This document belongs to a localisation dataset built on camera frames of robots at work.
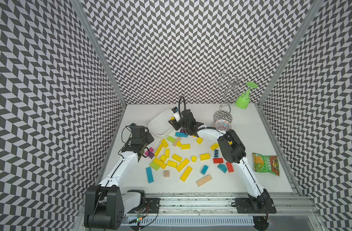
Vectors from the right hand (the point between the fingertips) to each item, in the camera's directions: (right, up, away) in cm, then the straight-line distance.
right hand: (171, 120), depth 100 cm
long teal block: (-11, -32, -17) cm, 38 cm away
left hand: (-13, -10, -13) cm, 21 cm away
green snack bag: (+56, -26, -16) cm, 64 cm away
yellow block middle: (+10, -18, -5) cm, 21 cm away
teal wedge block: (+33, -29, -14) cm, 46 cm away
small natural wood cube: (-1, -32, -15) cm, 35 cm away
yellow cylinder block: (+15, -24, -12) cm, 31 cm away
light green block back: (0, -13, -1) cm, 13 cm away
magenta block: (-13, -19, -6) cm, 24 cm away
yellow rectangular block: (+22, -23, -10) cm, 34 cm away
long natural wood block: (+21, -34, -18) cm, 44 cm away
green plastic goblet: (+48, +13, -7) cm, 50 cm away
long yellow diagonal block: (-7, -18, -9) cm, 21 cm away
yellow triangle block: (+1, +1, -4) cm, 4 cm away
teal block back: (+7, -11, +5) cm, 13 cm away
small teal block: (+21, -29, -16) cm, 39 cm away
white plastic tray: (-8, -5, 0) cm, 9 cm away
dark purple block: (-12, -22, -11) cm, 27 cm away
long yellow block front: (+10, -31, -16) cm, 36 cm away
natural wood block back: (+4, -14, -3) cm, 15 cm away
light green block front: (-9, -27, -13) cm, 32 cm away
